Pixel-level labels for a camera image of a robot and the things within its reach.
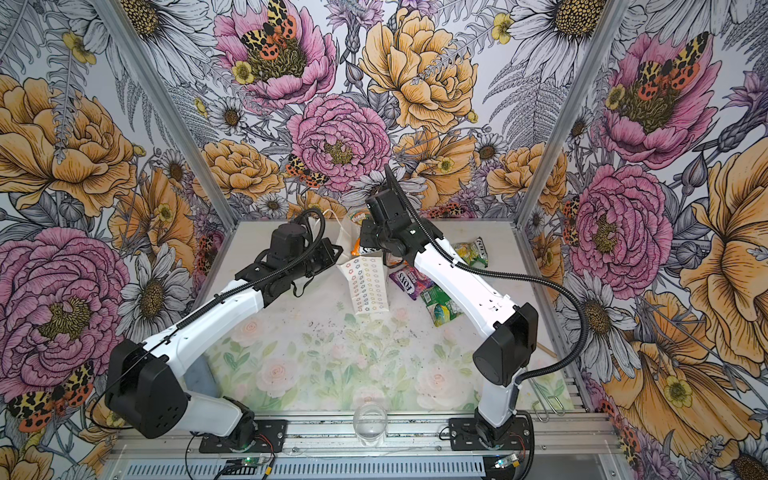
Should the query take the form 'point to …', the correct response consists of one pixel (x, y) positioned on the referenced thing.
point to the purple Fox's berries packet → (412, 281)
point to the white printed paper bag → (366, 271)
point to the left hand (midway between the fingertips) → (343, 257)
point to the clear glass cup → (370, 422)
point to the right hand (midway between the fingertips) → (369, 240)
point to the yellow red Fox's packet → (358, 215)
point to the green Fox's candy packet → (439, 305)
